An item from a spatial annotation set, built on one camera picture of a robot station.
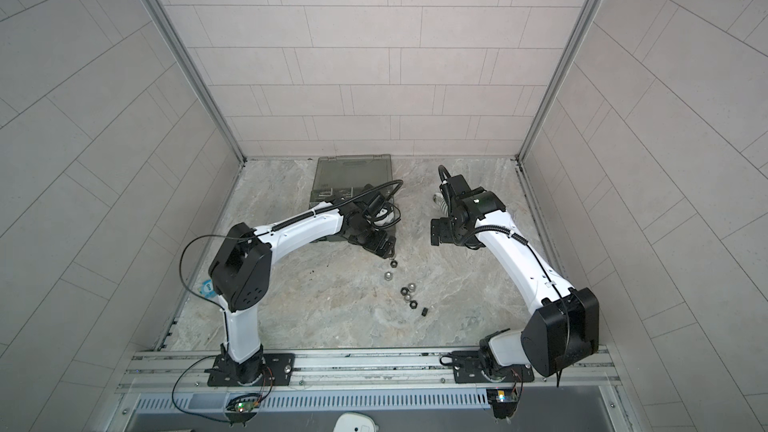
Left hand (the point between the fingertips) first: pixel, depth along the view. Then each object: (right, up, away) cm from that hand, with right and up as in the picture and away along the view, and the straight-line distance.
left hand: (391, 246), depth 86 cm
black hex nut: (+4, -12, -2) cm, 13 cm away
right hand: (+16, +3, -6) cm, 17 cm away
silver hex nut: (-1, -9, 0) cm, 9 cm away
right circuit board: (+26, -32, -18) cm, 45 cm away
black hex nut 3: (+9, -16, -6) cm, 20 cm away
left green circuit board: (-32, -30, -22) cm, 49 cm away
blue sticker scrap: (-51, -11, -4) cm, 53 cm away
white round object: (-7, -33, -23) cm, 41 cm away
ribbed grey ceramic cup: (+16, +12, +11) cm, 23 cm away
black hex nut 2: (+6, -15, -5) cm, 17 cm away
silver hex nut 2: (+6, -11, -2) cm, 13 cm away
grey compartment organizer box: (-21, +21, +23) cm, 37 cm away
